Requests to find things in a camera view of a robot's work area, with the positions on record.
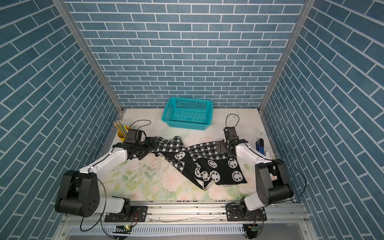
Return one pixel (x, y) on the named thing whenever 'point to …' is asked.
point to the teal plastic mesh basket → (188, 113)
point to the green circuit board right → (256, 228)
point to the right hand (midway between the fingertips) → (226, 145)
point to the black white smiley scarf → (203, 164)
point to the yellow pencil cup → (122, 134)
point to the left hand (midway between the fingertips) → (157, 147)
